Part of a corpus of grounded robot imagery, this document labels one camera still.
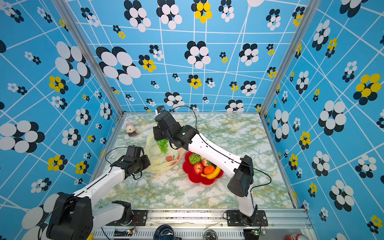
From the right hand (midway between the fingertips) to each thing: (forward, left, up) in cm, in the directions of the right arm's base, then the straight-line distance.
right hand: (157, 127), depth 74 cm
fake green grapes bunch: (-3, -1, -12) cm, 12 cm away
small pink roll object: (+18, +27, -21) cm, 38 cm away
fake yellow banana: (-14, -30, -25) cm, 41 cm away
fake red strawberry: (-8, -24, -22) cm, 34 cm away
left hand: (-5, +9, -25) cm, 27 cm away
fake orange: (-11, -26, -25) cm, 38 cm away
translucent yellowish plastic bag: (-4, +5, -29) cm, 30 cm away
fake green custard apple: (-5, -18, -23) cm, 29 cm away
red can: (-42, -61, -20) cm, 77 cm away
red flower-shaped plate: (-15, -19, -27) cm, 36 cm away
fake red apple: (-10, -20, -24) cm, 33 cm away
